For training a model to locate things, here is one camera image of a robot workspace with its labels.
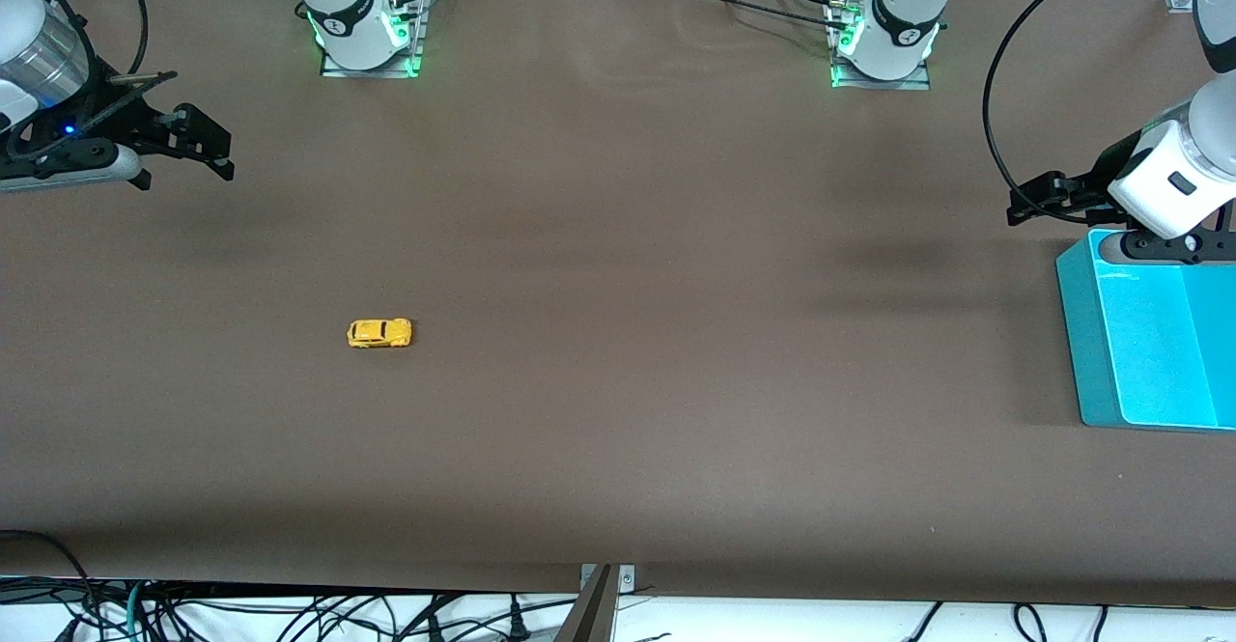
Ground yellow toy beetle car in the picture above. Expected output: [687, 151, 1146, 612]
[347, 319, 413, 349]

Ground teal plastic storage bin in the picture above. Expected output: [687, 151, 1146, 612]
[1055, 227, 1236, 433]

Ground grey metal strut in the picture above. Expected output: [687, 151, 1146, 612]
[554, 566, 620, 642]

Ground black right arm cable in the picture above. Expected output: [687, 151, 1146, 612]
[104, 0, 181, 85]

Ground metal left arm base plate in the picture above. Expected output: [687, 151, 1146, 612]
[828, 0, 934, 92]

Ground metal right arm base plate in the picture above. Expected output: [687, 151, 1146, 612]
[319, 0, 427, 79]

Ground black looped floor cable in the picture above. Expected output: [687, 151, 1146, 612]
[0, 529, 103, 642]

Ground tangled black floor cables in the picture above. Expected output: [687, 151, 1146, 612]
[145, 584, 580, 642]

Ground silver table edge bracket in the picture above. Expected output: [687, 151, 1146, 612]
[579, 565, 637, 594]

